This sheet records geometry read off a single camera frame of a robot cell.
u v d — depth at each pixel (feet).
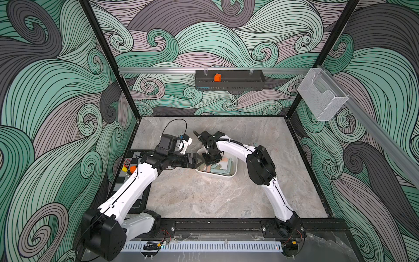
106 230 1.22
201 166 3.02
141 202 2.55
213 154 2.69
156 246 2.33
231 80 3.18
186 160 2.16
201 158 2.31
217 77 2.95
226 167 3.08
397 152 1.74
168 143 1.95
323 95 2.56
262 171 1.92
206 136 2.61
